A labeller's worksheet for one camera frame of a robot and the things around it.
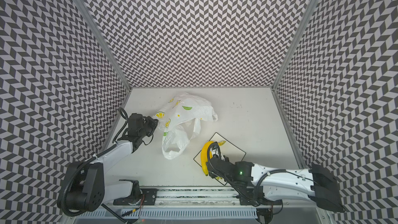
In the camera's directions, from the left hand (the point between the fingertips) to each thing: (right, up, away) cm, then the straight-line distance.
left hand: (159, 119), depth 89 cm
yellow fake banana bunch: (+26, -19, -8) cm, 33 cm away
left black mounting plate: (0, -35, -17) cm, 39 cm away
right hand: (+30, -22, -13) cm, 40 cm away
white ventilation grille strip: (+35, -40, -20) cm, 57 cm away
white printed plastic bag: (+13, +2, -9) cm, 16 cm away
